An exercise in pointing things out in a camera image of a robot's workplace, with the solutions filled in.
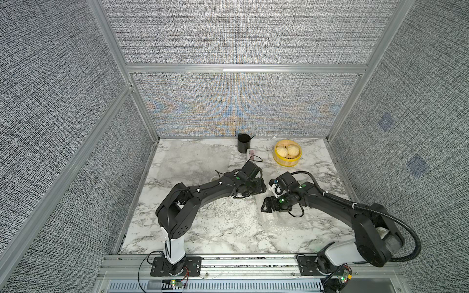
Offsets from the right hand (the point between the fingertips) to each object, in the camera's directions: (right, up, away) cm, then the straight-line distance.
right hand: (267, 205), depth 85 cm
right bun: (+19, +26, +22) cm, 39 cm away
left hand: (0, +7, +1) cm, 7 cm away
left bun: (+13, +26, +22) cm, 36 cm away
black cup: (-10, +31, +25) cm, 41 cm away
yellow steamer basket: (+15, +20, +18) cm, 31 cm away
